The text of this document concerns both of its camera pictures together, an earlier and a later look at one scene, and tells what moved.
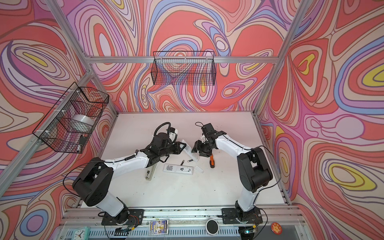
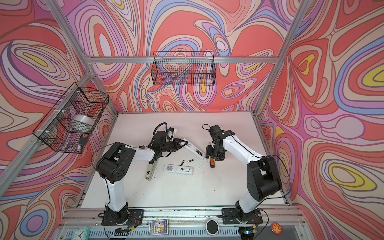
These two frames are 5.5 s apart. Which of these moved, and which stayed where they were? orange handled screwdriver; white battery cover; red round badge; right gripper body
Moved: right gripper body
Stayed: red round badge; orange handled screwdriver; white battery cover
